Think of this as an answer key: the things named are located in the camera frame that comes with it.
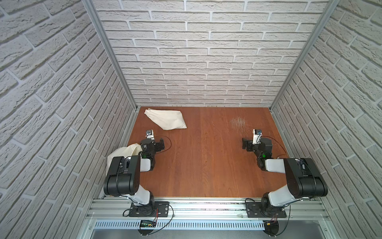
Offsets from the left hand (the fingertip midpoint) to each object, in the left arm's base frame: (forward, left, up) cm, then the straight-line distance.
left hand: (152, 136), depth 94 cm
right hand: (-1, -62, +1) cm, 62 cm away
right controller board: (-49, -64, -5) cm, 81 cm away
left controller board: (-46, -4, -9) cm, 47 cm away
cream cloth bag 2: (-16, +5, +11) cm, 20 cm away
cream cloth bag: (+10, -9, +5) cm, 15 cm away
